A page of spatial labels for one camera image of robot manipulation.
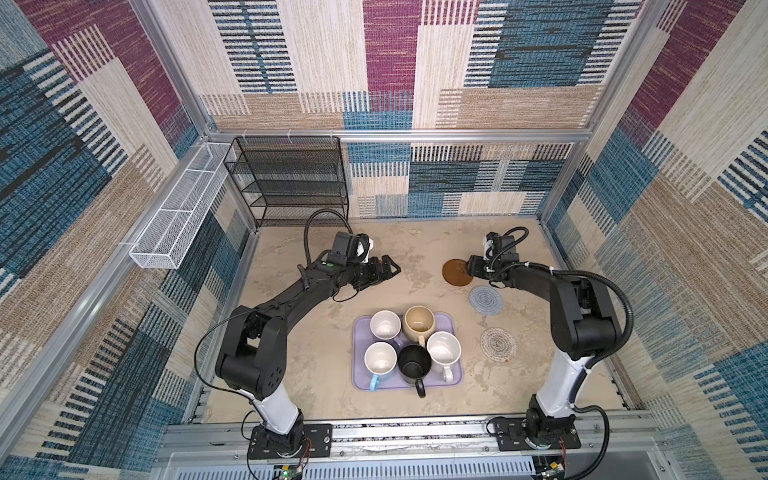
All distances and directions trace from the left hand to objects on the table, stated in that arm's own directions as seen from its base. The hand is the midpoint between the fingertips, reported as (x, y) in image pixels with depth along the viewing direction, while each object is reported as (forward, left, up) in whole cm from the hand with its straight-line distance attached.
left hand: (391, 269), depth 87 cm
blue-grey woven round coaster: (-2, -31, -14) cm, 34 cm away
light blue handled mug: (-21, +3, -14) cm, 25 cm away
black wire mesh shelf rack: (+38, +35, +3) cm, 51 cm away
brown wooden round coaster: (+9, -23, -15) cm, 29 cm away
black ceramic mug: (-22, -6, -13) cm, 27 cm away
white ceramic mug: (-19, -15, -13) cm, 27 cm away
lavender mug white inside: (-12, +2, -12) cm, 17 cm away
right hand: (+8, -28, -11) cm, 31 cm away
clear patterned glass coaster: (-16, -31, -16) cm, 39 cm away
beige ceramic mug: (-10, -8, -14) cm, 19 cm away
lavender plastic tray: (-14, +9, -15) cm, 22 cm away
